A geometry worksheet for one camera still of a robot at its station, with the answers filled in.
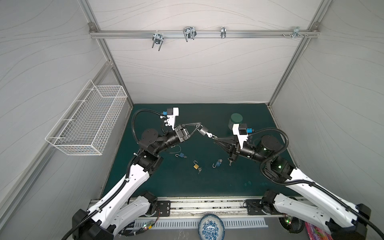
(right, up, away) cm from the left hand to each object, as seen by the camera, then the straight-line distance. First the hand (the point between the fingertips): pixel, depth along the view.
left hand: (202, 123), depth 57 cm
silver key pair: (+19, -25, +33) cm, 46 cm away
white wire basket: (-54, -1, +12) cm, 55 cm away
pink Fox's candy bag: (+51, -50, +9) cm, 72 cm away
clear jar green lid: (+25, +2, +44) cm, 50 cm away
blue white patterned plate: (+5, -49, +11) cm, 50 cm away
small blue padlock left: (-11, -21, +35) cm, 43 cm away
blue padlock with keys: (+11, -25, +31) cm, 42 cm away
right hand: (+7, -4, +2) cm, 8 cm away
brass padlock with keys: (-2, -27, +31) cm, 41 cm away
